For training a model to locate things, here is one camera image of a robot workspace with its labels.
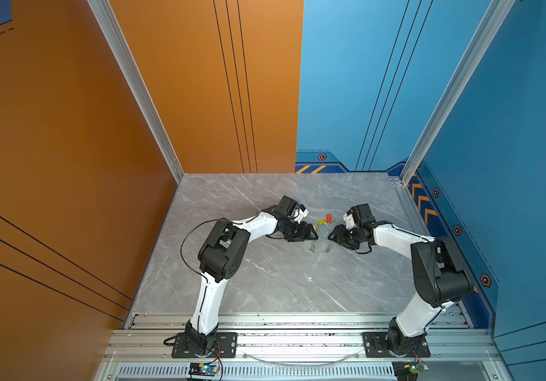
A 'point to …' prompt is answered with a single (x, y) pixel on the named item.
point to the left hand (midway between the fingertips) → (312, 236)
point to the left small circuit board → (205, 369)
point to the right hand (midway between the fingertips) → (331, 238)
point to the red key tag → (328, 217)
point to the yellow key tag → (321, 221)
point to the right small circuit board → (416, 367)
